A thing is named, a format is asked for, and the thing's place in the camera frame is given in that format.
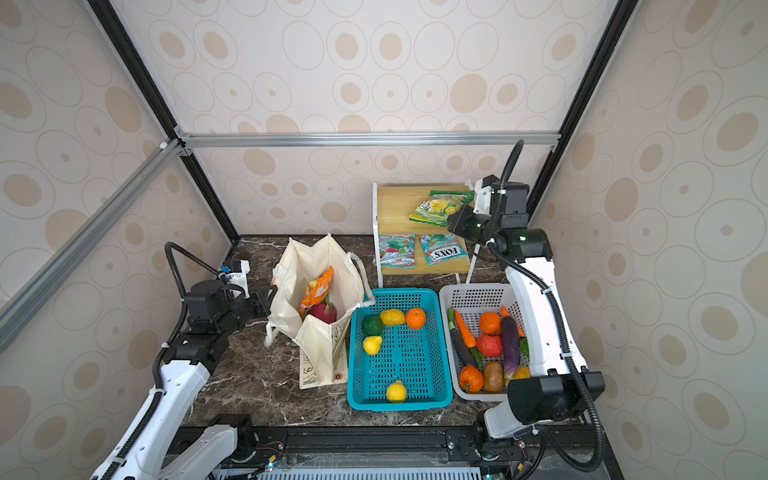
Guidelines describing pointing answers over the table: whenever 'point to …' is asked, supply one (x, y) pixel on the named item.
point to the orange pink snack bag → (316, 291)
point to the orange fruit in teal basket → (416, 318)
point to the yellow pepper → (522, 372)
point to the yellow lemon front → (396, 392)
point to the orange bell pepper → (470, 379)
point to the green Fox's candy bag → (441, 248)
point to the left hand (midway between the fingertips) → (283, 284)
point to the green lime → (373, 325)
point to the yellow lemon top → (392, 317)
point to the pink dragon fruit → (325, 311)
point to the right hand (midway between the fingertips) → (447, 215)
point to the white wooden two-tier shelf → (392, 206)
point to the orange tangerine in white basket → (490, 323)
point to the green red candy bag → (397, 251)
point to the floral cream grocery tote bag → (323, 347)
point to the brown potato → (493, 377)
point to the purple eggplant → (510, 345)
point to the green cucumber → (473, 356)
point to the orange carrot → (467, 335)
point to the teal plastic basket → (418, 358)
